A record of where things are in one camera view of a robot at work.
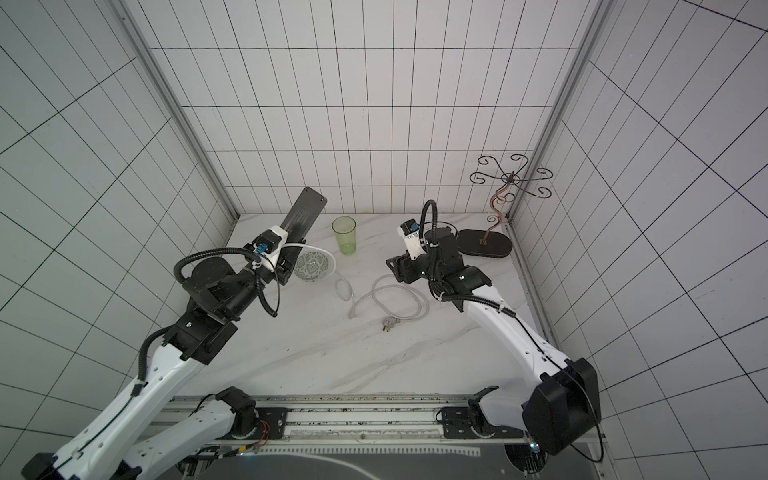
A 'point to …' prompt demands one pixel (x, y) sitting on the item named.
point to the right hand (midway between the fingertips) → (400, 249)
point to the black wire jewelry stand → (495, 244)
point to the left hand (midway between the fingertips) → (291, 238)
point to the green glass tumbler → (345, 229)
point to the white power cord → (352, 297)
